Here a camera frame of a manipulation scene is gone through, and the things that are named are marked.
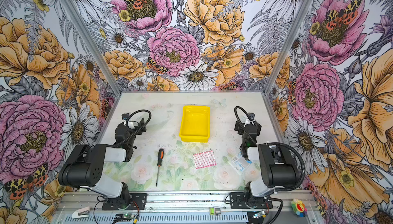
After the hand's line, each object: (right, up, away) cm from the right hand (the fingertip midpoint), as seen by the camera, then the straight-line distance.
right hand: (246, 124), depth 94 cm
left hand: (-66, +1, 0) cm, 66 cm away
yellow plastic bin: (-31, 0, +3) cm, 31 cm away
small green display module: (-22, -36, -24) cm, 49 cm away
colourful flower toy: (+18, -36, -22) cm, 46 cm away
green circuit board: (-63, -40, -23) cm, 78 cm away
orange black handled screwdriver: (-50, -17, -7) cm, 53 cm away
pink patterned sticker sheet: (-26, -19, -6) cm, 33 cm away
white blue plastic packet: (-6, -21, -7) cm, 23 cm away
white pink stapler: (-80, -37, -24) cm, 91 cm away
